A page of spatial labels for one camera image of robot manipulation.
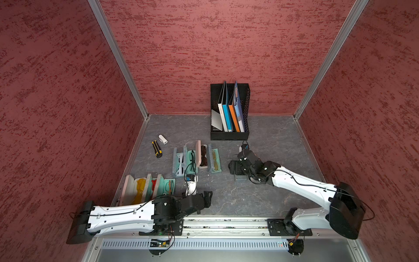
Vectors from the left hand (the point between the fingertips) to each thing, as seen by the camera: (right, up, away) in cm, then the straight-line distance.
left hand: (204, 197), depth 76 cm
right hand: (+16, +11, +8) cm, 21 cm away
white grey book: (+7, +38, +32) cm, 50 cm away
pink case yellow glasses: (-37, 0, +8) cm, 38 cm away
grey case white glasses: (-15, +13, +18) cm, 27 cm away
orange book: (+14, +45, +11) cm, 48 cm away
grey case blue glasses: (+19, +6, +11) cm, 23 cm away
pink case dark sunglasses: (-3, +18, +17) cm, 24 cm away
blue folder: (+18, +44, +11) cm, 49 cm away
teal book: (+11, +44, +11) cm, 47 cm away
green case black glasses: (-8, +11, +17) cm, 22 cm away
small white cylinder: (-29, +26, +28) cm, 48 cm away
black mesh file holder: (+26, +59, +35) cm, 73 cm away
